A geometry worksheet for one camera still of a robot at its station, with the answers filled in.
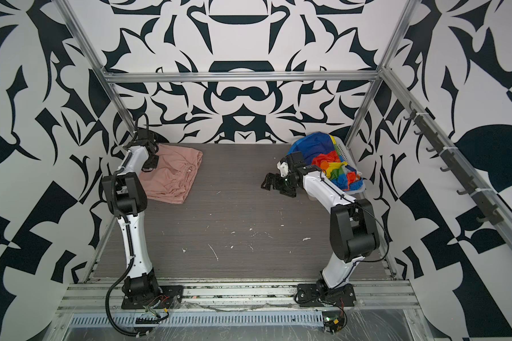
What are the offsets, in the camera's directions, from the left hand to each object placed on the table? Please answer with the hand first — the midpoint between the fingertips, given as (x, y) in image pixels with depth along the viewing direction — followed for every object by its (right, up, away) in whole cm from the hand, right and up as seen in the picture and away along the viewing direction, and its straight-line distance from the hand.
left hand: (141, 159), depth 102 cm
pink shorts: (+16, -5, +2) cm, 17 cm away
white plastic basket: (+98, +1, +2) cm, 98 cm away
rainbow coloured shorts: (+87, +5, +7) cm, 87 cm away
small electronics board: (+80, -55, -31) cm, 102 cm away
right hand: (+61, -11, -13) cm, 63 cm away
